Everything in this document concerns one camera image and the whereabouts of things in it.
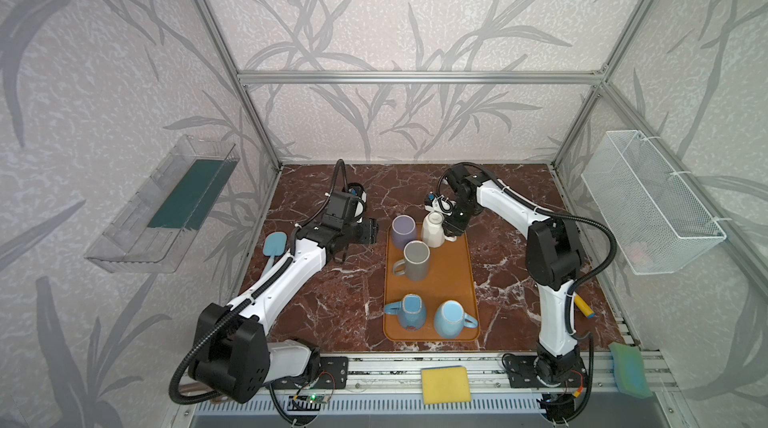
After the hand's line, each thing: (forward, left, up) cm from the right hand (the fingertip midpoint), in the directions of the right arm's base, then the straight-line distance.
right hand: (451, 216), depth 96 cm
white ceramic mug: (-7, +7, +1) cm, 10 cm away
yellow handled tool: (-28, -35, -5) cm, 44 cm away
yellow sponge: (-46, +6, -4) cm, 46 cm away
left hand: (-7, +24, +10) cm, 27 cm away
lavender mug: (-6, +16, +1) cm, 17 cm away
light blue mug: (-33, +4, +4) cm, 33 cm away
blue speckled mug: (-31, +14, +4) cm, 34 cm away
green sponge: (-42, -40, -4) cm, 58 cm away
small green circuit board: (-48, +36, -6) cm, 61 cm away
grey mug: (-18, +12, +4) cm, 22 cm away
